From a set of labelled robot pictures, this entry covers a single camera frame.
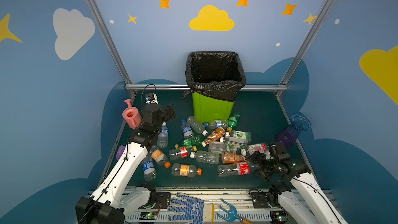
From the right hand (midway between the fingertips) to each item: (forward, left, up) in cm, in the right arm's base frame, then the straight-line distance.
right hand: (251, 162), depth 78 cm
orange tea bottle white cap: (+18, +17, -4) cm, 25 cm away
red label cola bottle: (-2, +3, -3) cm, 5 cm away
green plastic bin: (+29, +24, +6) cm, 38 cm away
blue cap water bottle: (+26, +17, -4) cm, 31 cm away
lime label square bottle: (+20, +3, -6) cm, 21 cm away
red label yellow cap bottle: (+5, +37, -4) cm, 37 cm away
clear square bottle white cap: (+11, +17, -7) cm, 21 cm away
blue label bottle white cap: (+12, +50, -2) cm, 51 cm away
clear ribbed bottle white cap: (+3, +25, -4) cm, 26 cm away
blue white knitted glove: (-21, +28, -8) cm, 36 cm away
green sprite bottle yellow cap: (+11, +31, -2) cm, 33 cm away
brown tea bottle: (+4, +10, -4) cm, 11 cm away
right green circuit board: (-21, -12, -9) cm, 26 cm away
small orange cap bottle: (+2, +49, -4) cm, 49 cm away
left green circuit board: (-25, +49, -8) cm, 56 cm away
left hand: (+19, +45, +20) cm, 52 cm away
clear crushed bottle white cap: (+24, +30, -5) cm, 39 cm away
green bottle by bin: (+29, +7, -5) cm, 30 cm away
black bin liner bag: (+54, +19, +13) cm, 59 cm away
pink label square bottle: (+9, -7, -1) cm, 12 cm away
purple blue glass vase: (+16, -23, +2) cm, 28 cm away
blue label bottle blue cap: (+20, +36, -4) cm, 41 cm away
